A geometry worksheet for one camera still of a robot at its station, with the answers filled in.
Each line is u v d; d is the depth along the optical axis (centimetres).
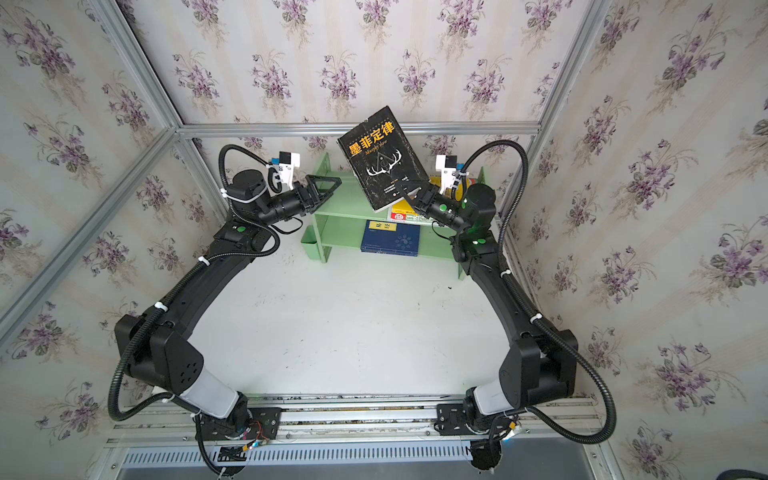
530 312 45
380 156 67
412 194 65
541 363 42
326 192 64
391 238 95
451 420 73
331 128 96
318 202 61
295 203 64
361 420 75
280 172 65
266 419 73
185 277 48
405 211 78
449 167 63
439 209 62
